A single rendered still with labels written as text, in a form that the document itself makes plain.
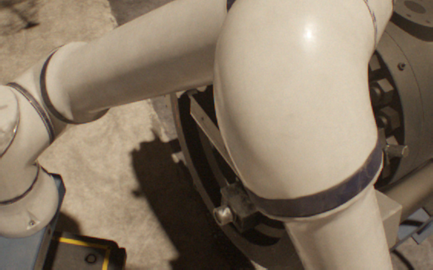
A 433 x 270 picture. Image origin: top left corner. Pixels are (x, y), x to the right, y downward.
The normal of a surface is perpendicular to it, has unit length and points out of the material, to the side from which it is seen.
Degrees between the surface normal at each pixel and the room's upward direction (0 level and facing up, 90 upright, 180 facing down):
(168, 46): 78
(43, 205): 68
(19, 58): 0
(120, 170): 0
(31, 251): 0
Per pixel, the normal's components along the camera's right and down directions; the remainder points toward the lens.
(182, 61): -0.51, 0.58
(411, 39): 0.22, -0.48
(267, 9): -0.39, -0.42
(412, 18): 0.09, -0.69
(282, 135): -0.28, 0.34
